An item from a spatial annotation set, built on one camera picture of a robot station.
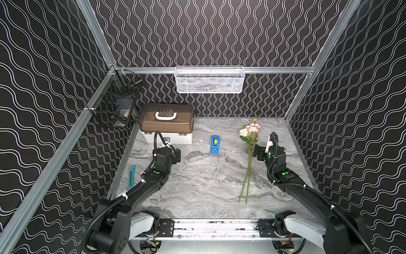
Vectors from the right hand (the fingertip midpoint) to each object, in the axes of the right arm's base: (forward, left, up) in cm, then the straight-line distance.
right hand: (265, 144), depth 84 cm
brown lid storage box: (+24, +54, -7) cm, 60 cm away
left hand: (-1, +52, -2) cm, 52 cm away
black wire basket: (+22, +87, +8) cm, 90 cm away
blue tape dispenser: (+10, +26, -14) cm, 31 cm away
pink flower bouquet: (+17, +4, -11) cm, 20 cm away
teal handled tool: (-11, +74, -16) cm, 77 cm away
